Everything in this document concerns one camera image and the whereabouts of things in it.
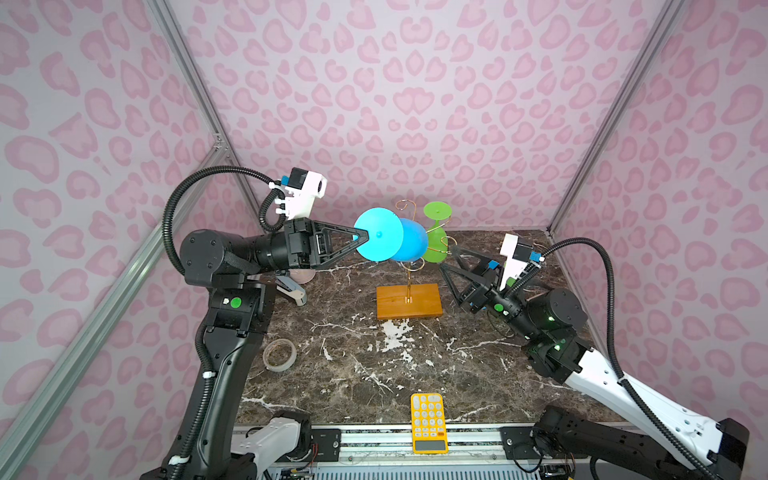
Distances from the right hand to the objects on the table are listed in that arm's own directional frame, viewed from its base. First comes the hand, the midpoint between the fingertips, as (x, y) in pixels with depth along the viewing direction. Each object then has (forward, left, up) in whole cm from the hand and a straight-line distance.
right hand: (448, 259), depth 53 cm
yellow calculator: (-18, +1, -43) cm, 47 cm away
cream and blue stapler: (+20, +45, -42) cm, 65 cm away
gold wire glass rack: (+25, +6, -14) cm, 29 cm away
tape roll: (-5, +43, -45) cm, 63 cm away
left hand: (-7, +13, +11) cm, 19 cm away
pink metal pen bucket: (+28, +44, -44) cm, 68 cm away
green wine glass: (+23, -1, -19) cm, 30 cm away
